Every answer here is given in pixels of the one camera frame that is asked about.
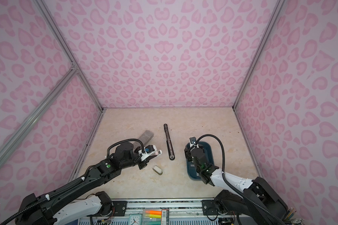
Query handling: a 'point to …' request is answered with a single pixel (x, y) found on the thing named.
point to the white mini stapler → (157, 170)
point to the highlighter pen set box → (156, 216)
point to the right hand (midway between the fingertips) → (191, 144)
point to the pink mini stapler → (158, 153)
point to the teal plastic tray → (208, 149)
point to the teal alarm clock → (135, 219)
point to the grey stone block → (145, 138)
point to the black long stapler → (169, 146)
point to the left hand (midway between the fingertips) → (154, 150)
